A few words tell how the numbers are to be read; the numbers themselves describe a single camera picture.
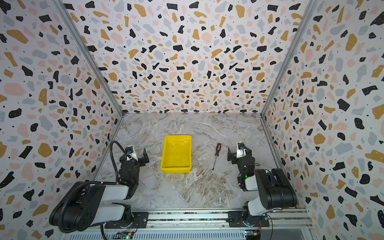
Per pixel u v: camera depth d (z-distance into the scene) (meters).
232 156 0.82
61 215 0.38
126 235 0.70
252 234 0.72
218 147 1.00
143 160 0.79
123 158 0.79
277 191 0.45
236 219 0.73
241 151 0.78
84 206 0.43
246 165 0.69
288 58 0.90
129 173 0.68
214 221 0.76
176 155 0.94
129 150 0.73
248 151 0.84
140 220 0.73
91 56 0.88
